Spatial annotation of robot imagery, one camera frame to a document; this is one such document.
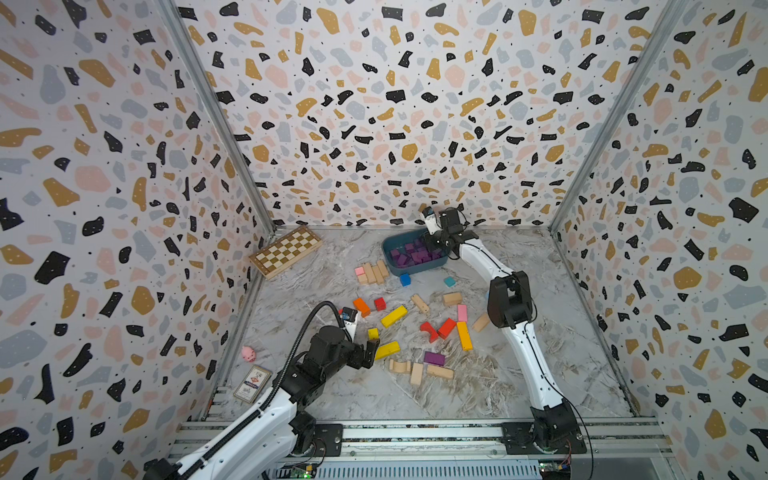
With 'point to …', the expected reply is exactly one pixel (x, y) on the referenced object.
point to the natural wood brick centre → (452, 299)
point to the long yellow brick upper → (394, 316)
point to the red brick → (446, 328)
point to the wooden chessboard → (285, 250)
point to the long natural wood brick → (369, 273)
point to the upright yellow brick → (464, 336)
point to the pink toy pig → (248, 353)
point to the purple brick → (435, 358)
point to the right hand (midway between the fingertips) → (424, 235)
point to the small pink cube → (359, 271)
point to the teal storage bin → (409, 251)
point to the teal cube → (450, 281)
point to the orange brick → (362, 307)
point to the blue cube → (405, 279)
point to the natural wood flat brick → (440, 372)
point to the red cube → (380, 304)
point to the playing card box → (252, 384)
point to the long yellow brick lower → (388, 349)
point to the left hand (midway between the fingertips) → (368, 335)
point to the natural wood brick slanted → (421, 305)
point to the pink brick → (462, 312)
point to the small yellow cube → (373, 333)
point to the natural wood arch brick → (399, 367)
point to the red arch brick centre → (432, 333)
